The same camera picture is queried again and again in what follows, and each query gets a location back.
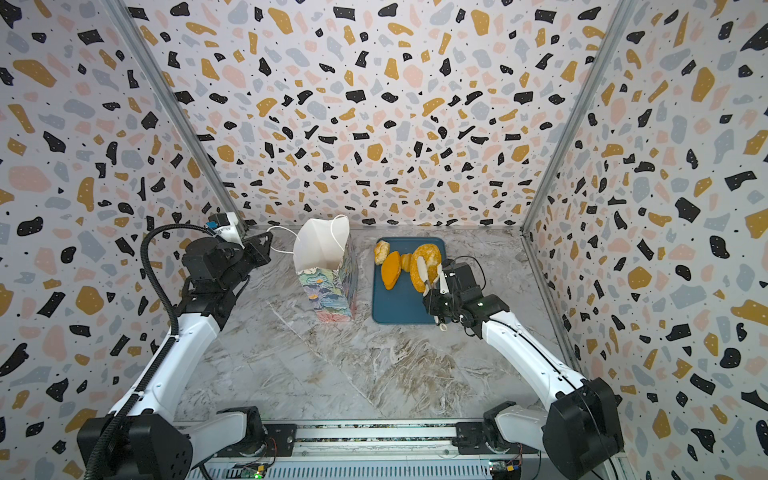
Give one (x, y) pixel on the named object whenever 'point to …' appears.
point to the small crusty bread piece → (381, 251)
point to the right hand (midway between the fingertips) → (422, 294)
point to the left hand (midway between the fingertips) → (269, 228)
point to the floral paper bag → (332, 290)
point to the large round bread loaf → (431, 258)
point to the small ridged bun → (406, 261)
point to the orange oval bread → (390, 269)
